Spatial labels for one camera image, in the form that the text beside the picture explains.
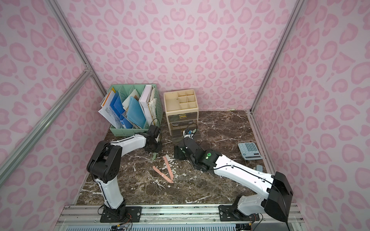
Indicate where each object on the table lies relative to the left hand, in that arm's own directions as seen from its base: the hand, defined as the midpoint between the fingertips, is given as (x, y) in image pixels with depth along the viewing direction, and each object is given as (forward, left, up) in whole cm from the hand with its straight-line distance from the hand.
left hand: (159, 147), depth 98 cm
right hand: (-12, -16, +20) cm, 28 cm away
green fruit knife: (-6, +2, -1) cm, 7 cm away
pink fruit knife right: (-11, -7, 0) cm, 13 cm away
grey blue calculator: (-4, -61, +1) cm, 61 cm away
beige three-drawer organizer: (+16, -16, +22) cm, 32 cm away
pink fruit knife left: (-20, -6, 0) cm, 21 cm away
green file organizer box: (+33, +25, +21) cm, 47 cm away
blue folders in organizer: (+15, +15, +20) cm, 29 cm away
